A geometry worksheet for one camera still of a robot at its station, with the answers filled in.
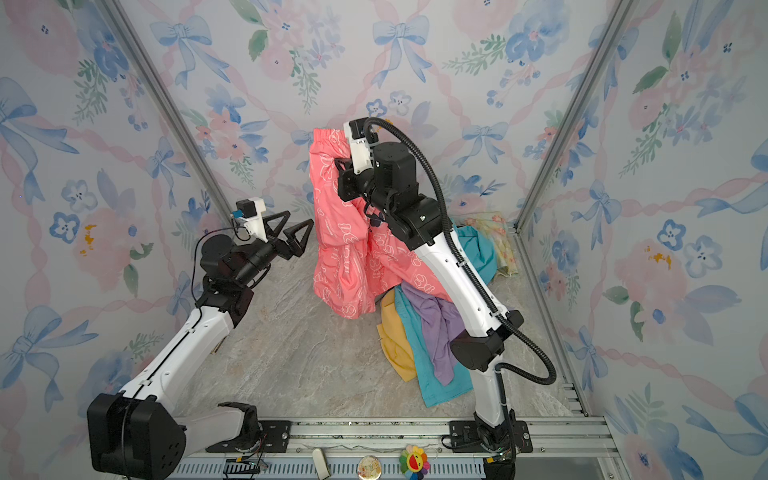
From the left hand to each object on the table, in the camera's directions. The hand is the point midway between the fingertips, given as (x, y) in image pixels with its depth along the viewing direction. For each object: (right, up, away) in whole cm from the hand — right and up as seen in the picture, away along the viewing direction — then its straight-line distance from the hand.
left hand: (299, 215), depth 69 cm
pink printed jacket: (+12, -10, +8) cm, 18 cm away
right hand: (+10, +11, -7) cm, 17 cm away
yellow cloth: (+22, -33, +15) cm, 42 cm away
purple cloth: (+37, -29, +20) cm, 51 cm away
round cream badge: (+16, -59, +1) cm, 61 cm away
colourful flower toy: (+27, -58, +1) cm, 63 cm away
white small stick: (+5, -58, -1) cm, 58 cm away
